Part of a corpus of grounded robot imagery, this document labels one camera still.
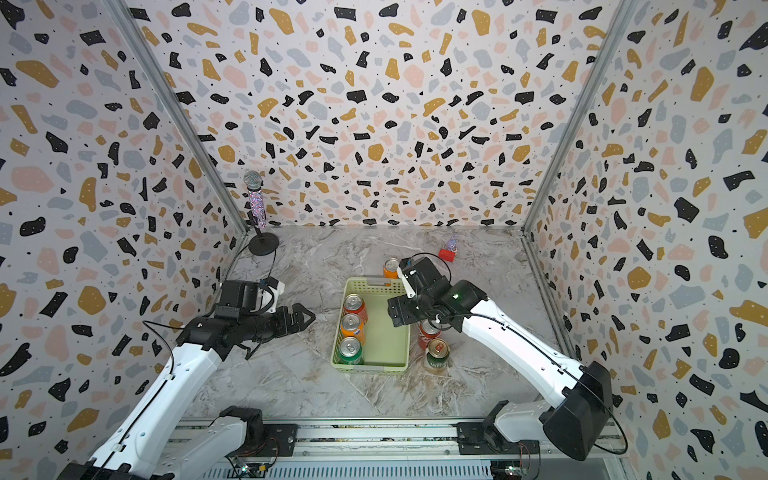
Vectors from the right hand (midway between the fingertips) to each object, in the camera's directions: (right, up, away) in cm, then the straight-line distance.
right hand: (401, 307), depth 76 cm
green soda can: (-13, -12, +2) cm, 18 cm away
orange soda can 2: (-13, -6, +7) cm, 16 cm away
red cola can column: (-14, -1, +11) cm, 18 cm away
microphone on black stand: (-53, +17, +37) cm, 67 cm away
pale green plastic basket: (-4, -14, +13) cm, 20 cm away
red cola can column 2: (+7, -8, +6) cm, 12 cm away
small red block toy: (+18, +14, +37) cm, 44 cm away
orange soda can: (-4, +9, +20) cm, 22 cm away
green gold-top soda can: (+10, -12, +2) cm, 15 cm away
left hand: (-25, -3, +1) cm, 25 cm away
